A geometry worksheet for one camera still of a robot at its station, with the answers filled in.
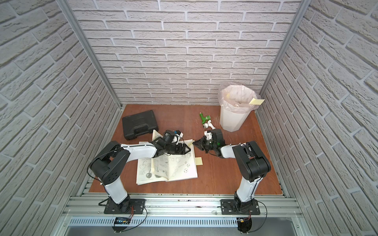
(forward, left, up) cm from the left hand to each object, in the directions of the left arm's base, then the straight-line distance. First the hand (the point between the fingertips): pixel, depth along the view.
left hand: (184, 145), depth 92 cm
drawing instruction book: (-14, +9, -2) cm, 17 cm away
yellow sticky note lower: (-9, -9, -4) cm, 13 cm away
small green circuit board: (-39, +30, -7) cm, 50 cm away
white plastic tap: (+17, -15, 0) cm, 23 cm away
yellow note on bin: (+17, -43, +24) cm, 52 cm away
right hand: (+1, -6, +2) cm, 7 cm away
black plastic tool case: (+16, +32, +1) cm, 36 cm away
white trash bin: (+14, -31, +8) cm, 35 cm away
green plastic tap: (+24, -15, -3) cm, 28 cm away
